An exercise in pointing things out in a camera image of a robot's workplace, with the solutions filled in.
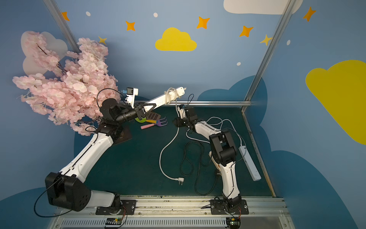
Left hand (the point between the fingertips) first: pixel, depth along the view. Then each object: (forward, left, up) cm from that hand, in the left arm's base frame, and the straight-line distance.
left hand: (154, 102), depth 68 cm
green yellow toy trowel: (+20, +17, -38) cm, 46 cm away
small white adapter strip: (-14, -57, -38) cm, 70 cm away
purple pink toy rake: (+19, +6, -41) cm, 45 cm away
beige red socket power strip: (-15, -37, -38) cm, 55 cm away
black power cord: (-18, -24, -39) cm, 49 cm away
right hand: (+14, -9, -30) cm, 34 cm away
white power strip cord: (-25, -14, -38) cm, 48 cm away
